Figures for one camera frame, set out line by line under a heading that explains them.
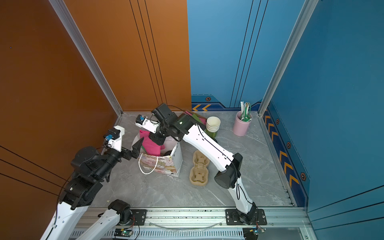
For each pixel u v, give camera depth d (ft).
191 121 1.67
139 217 2.41
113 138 1.59
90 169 1.45
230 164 1.56
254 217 2.13
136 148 1.81
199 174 2.81
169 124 1.73
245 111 3.13
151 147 2.33
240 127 3.34
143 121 1.90
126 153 1.77
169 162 2.34
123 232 2.32
